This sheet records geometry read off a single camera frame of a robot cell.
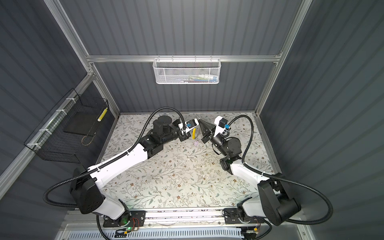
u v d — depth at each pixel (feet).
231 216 2.41
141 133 1.77
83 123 2.50
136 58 5.42
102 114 2.67
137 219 2.37
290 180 1.35
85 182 1.41
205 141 2.15
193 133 2.31
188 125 1.98
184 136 2.08
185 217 2.47
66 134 2.37
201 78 3.02
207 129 2.15
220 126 2.00
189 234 2.53
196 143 2.71
